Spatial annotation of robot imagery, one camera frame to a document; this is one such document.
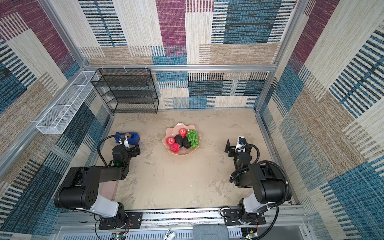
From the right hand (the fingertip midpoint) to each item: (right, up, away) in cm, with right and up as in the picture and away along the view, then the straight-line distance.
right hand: (236, 141), depth 90 cm
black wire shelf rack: (-74, +35, +21) cm, 84 cm away
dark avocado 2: (-30, -2, +5) cm, 30 cm away
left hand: (-65, -1, +3) cm, 65 cm away
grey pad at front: (-18, -38, -22) cm, 48 cm away
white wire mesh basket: (-89, +13, -19) cm, 92 cm away
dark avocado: (-35, 0, +7) cm, 35 cm away
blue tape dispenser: (-65, +1, +9) cm, 66 cm away
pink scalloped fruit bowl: (-40, +5, +12) cm, 42 cm away
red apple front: (-36, -4, +2) cm, 37 cm away
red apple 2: (-40, 0, +4) cm, 40 cm away
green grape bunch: (-26, +2, +4) cm, 26 cm away
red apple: (-32, +5, +9) cm, 34 cm away
